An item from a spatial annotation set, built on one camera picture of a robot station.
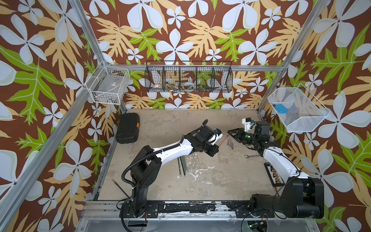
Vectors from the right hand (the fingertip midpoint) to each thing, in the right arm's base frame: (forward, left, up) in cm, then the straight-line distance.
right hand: (228, 131), depth 83 cm
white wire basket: (+23, +72, +16) cm, 77 cm away
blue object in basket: (+12, -33, +6) cm, 36 cm away
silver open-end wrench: (-7, -16, -19) cm, 26 cm away
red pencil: (-6, +4, -3) cm, 8 cm away
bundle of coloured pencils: (-14, +26, -18) cm, 34 cm away
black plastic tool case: (+13, +66, -13) cm, 69 cm away
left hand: (-8, +5, -6) cm, 11 cm away
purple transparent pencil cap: (+1, -8, -19) cm, 20 cm away
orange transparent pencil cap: (+4, -6, -19) cm, 21 cm away
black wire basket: (+38, +23, +12) cm, 46 cm away
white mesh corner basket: (+9, -41, +9) cm, 42 cm away
